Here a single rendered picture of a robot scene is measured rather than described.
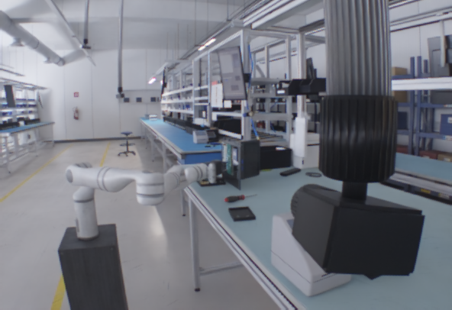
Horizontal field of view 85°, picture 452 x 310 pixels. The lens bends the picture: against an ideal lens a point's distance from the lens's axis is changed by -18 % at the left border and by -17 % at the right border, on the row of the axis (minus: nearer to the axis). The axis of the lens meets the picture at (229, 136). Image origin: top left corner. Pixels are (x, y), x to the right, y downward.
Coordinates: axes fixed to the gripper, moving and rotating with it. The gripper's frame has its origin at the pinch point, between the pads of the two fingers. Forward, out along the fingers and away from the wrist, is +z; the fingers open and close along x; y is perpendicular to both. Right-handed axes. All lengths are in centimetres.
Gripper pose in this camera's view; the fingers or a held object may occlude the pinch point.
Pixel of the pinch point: (229, 165)
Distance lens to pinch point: 151.5
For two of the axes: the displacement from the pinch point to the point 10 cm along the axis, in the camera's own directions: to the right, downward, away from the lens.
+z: 5.8, -1.0, 8.1
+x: 0.1, 9.9, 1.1
